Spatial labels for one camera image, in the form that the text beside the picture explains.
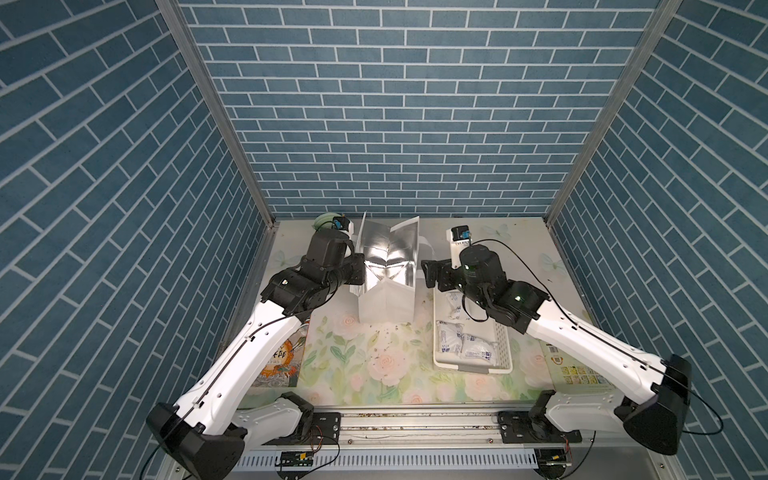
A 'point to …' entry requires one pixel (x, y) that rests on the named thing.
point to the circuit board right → (552, 462)
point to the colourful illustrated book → (283, 367)
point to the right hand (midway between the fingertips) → (437, 259)
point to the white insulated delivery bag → (396, 257)
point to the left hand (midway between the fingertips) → (369, 259)
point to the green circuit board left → (297, 459)
